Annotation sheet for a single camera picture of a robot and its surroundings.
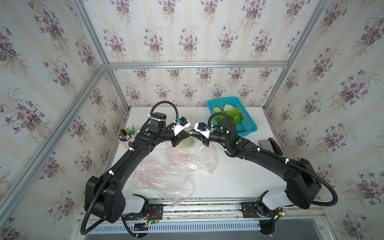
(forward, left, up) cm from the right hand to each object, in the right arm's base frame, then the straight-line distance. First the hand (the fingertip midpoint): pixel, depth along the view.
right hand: (195, 130), depth 74 cm
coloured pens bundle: (+6, +42, -14) cm, 45 cm away
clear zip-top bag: (+2, +2, -25) cm, 26 cm away
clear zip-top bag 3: (-16, +14, -26) cm, 33 cm away
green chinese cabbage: (+23, -16, -17) cm, 33 cm away
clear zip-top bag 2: (-10, +11, -24) cm, 28 cm away
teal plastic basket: (+21, -36, -22) cm, 48 cm away
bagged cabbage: (-4, +3, -4) cm, 6 cm away
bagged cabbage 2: (+26, -29, -17) cm, 43 cm away
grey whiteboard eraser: (+6, -49, -24) cm, 55 cm away
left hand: (0, +3, -3) cm, 5 cm away
